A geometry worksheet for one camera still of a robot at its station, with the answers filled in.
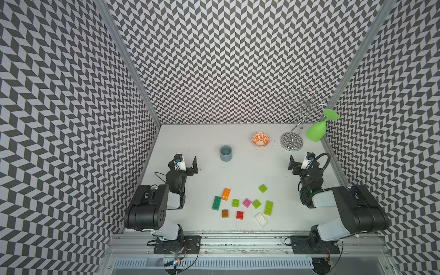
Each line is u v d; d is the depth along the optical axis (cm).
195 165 87
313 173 68
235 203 83
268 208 83
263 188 88
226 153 101
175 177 69
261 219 79
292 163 83
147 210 44
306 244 72
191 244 72
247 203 84
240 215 80
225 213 81
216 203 83
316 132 86
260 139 108
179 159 75
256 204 83
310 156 75
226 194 87
